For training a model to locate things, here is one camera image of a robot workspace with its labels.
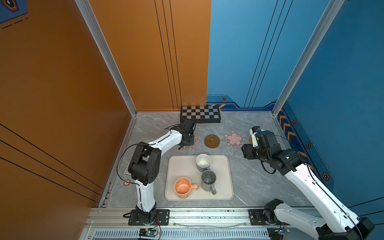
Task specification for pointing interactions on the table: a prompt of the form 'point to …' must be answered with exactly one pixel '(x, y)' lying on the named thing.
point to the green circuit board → (148, 232)
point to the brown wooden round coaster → (212, 141)
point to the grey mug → (208, 179)
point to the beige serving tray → (179, 166)
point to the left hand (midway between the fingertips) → (189, 140)
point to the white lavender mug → (203, 162)
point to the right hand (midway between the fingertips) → (245, 147)
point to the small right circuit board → (277, 233)
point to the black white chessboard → (200, 114)
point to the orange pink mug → (183, 187)
